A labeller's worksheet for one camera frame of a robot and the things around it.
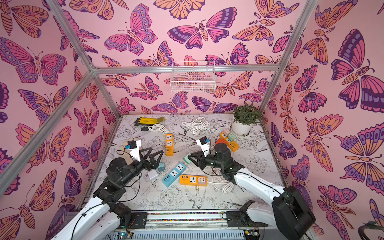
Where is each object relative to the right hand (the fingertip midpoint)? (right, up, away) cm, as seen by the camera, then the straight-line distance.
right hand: (187, 158), depth 75 cm
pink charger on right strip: (+25, +12, +25) cm, 38 cm away
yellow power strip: (-14, +5, +25) cm, 29 cm away
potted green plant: (+34, +22, +17) cm, 44 cm away
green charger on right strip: (+27, +9, +22) cm, 36 cm away
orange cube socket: (+21, +6, +25) cm, 34 cm away
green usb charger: (-1, -1, +1) cm, 1 cm away
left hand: (-14, +5, -4) cm, 15 cm away
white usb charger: (-21, -12, +12) cm, 27 cm away
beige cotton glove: (-25, +5, -14) cm, 29 cm away
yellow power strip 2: (+3, -14, +8) cm, 17 cm away
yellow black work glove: (-34, +20, +38) cm, 55 cm away
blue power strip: (-8, -12, +12) cm, 19 cm away
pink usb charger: (+7, -13, +4) cm, 15 cm away
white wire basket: (+3, +47, +30) cm, 56 cm away
